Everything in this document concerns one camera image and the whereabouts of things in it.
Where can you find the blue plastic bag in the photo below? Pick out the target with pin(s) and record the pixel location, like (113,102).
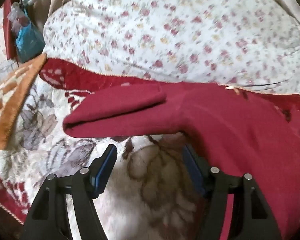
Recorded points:
(28,42)

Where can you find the dark red knit garment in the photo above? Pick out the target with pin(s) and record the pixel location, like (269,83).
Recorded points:
(215,120)

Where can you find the red wooden bed frame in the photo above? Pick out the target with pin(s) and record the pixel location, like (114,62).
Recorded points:
(8,30)

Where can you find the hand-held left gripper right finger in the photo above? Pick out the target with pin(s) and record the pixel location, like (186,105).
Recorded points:
(193,165)

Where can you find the orange patterned blanket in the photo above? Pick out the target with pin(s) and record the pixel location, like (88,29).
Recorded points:
(10,100)

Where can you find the white floral quilt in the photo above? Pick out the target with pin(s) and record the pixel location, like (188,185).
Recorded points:
(165,30)

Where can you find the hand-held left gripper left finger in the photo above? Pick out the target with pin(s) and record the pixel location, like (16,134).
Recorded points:
(104,172)

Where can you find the red and white plush blanket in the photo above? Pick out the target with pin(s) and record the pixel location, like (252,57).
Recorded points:
(65,160)

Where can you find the clear plastic bag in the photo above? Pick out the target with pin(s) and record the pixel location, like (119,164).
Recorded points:
(16,16)

